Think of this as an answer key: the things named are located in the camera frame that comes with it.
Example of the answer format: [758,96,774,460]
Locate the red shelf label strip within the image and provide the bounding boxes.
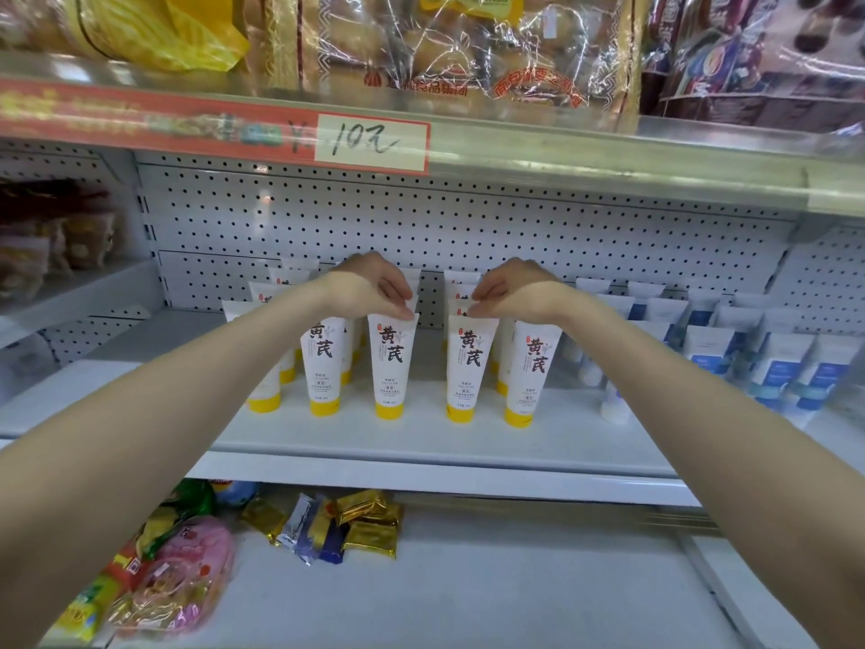
[0,77,433,178]

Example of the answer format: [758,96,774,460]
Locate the black green chips bag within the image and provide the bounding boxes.
[138,479,217,559]

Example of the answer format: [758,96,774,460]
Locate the red yellow snack packet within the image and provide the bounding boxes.
[105,540,153,596]

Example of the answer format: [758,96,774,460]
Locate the person's left forearm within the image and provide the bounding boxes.
[0,273,339,649]

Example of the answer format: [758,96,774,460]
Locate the person's right hand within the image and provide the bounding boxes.
[466,257,576,326]

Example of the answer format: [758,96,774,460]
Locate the group of blue-labelled white tubes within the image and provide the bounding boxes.
[564,276,865,426]

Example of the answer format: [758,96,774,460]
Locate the person's left hand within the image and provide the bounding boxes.
[323,251,415,324]

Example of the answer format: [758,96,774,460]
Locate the brown wrapped goods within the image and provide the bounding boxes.
[0,178,120,302]

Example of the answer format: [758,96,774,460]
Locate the row of yellow cap tubes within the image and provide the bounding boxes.
[221,256,563,429]

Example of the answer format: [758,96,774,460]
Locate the person's right forearm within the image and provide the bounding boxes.
[557,289,865,649]

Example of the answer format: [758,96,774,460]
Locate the blue snack packet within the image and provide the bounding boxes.
[300,519,350,565]

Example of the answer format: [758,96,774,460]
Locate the white paper price tag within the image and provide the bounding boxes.
[314,114,431,175]

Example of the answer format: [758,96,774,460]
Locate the pink snack bag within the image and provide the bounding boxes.
[111,516,236,636]

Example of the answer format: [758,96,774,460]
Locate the blue chips bag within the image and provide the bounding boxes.
[210,479,260,507]

